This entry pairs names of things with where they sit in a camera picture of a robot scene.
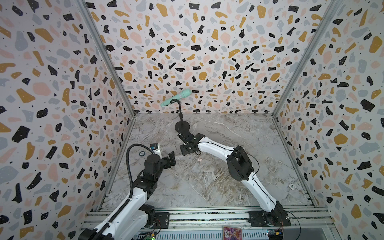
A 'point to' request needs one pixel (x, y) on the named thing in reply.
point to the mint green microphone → (183, 93)
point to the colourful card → (232, 233)
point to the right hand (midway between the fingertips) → (184, 147)
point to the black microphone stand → (182, 126)
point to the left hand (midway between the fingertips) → (168, 151)
